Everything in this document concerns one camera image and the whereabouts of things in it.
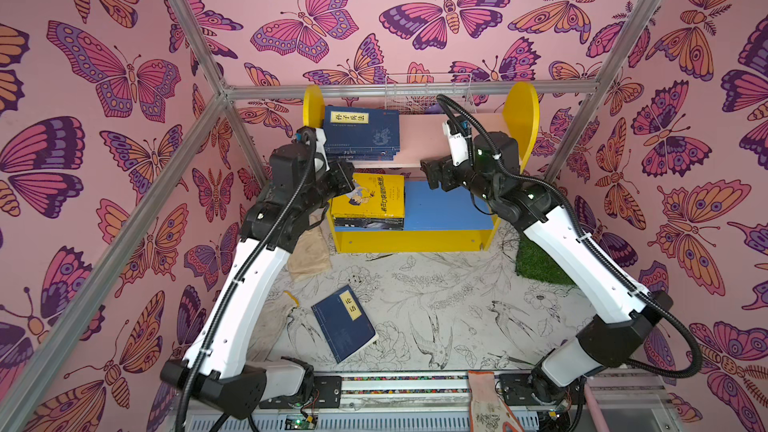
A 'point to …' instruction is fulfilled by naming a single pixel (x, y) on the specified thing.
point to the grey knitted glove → (270, 324)
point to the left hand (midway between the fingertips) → (357, 161)
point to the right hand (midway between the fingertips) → (440, 148)
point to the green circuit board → (300, 424)
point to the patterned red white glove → (488, 412)
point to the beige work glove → (310, 254)
